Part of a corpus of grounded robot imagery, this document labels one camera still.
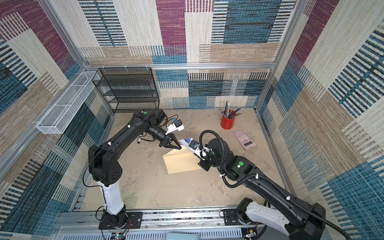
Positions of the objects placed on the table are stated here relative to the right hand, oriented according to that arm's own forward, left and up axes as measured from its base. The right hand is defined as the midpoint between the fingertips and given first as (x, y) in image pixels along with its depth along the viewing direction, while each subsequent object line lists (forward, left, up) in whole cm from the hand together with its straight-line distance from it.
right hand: (199, 154), depth 73 cm
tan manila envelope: (0, +9, -6) cm, 11 cm away
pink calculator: (+19, -31, -19) cm, 41 cm away
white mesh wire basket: (+12, +66, +14) cm, 69 cm away
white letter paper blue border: (0, +6, +11) cm, 12 cm away
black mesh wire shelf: (+53, +51, 0) cm, 73 cm away
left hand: (+4, +10, 0) cm, 10 cm away
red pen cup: (+32, -21, -16) cm, 41 cm away
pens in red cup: (+37, -21, -11) cm, 44 cm away
